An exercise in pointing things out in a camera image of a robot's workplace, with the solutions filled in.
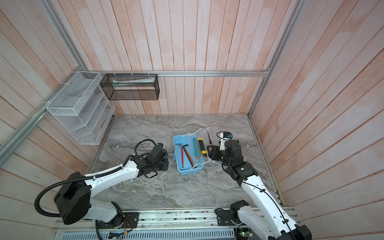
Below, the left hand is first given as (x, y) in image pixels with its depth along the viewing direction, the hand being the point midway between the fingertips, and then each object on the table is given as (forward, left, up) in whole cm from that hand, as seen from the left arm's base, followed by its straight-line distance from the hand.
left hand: (165, 166), depth 85 cm
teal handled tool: (+11, -19, +1) cm, 22 cm away
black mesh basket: (+53, +28, +18) cm, 62 cm away
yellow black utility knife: (+8, -23, +2) cm, 24 cm away
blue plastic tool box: (+16, -15, -9) cm, 24 cm away
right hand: (+5, -25, +13) cm, 29 cm away
